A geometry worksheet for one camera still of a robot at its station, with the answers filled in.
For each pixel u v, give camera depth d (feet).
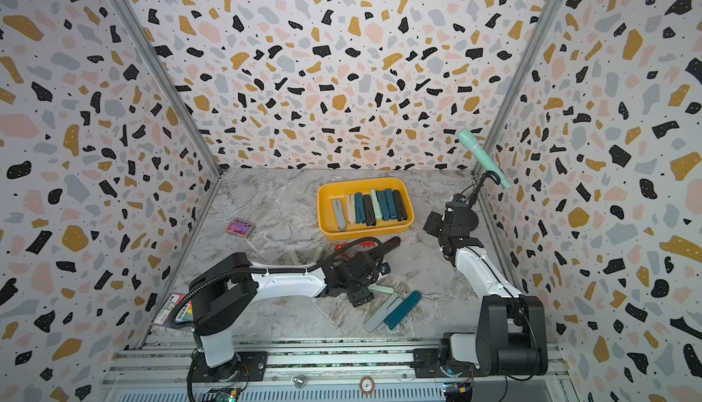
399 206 3.51
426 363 2.44
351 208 3.49
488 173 2.80
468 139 2.74
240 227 3.29
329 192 3.62
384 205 3.49
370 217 3.40
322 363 2.48
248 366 2.39
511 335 1.39
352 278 2.22
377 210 3.48
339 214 3.45
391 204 3.53
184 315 2.66
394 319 2.68
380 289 2.81
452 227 2.26
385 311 2.68
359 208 3.49
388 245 3.17
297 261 3.04
